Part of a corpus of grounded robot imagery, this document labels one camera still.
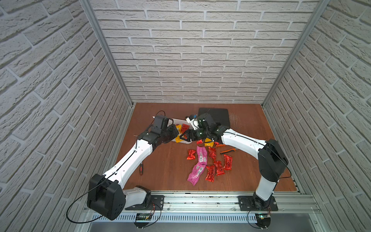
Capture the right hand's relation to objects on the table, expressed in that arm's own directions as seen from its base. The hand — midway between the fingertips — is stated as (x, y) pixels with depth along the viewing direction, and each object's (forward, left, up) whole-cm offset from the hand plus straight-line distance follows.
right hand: (185, 135), depth 82 cm
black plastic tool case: (+24, -27, -12) cm, 38 cm away
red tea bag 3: (-11, -26, -15) cm, 32 cm away
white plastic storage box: (+3, +2, -13) cm, 13 cm away
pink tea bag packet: (-7, -10, -12) cm, 17 cm away
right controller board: (-42, -37, -18) cm, 58 cm away
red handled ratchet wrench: (-13, +28, -14) cm, 33 cm away
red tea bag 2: (-5, -17, -13) cm, 22 cm away
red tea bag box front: (-18, -14, -14) cm, 27 cm away
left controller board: (-38, +24, -18) cm, 48 cm away
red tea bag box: (-17, -19, -14) cm, 29 cm away
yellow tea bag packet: (0, -17, -12) cm, 21 cm away
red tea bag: (-7, -3, -12) cm, 14 cm away
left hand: (+2, +2, +4) cm, 5 cm away
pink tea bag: (-17, -5, -13) cm, 22 cm away
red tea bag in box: (+14, 0, -11) cm, 17 cm away
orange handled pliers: (-4, -26, -15) cm, 30 cm away
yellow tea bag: (+4, +3, +3) cm, 6 cm away
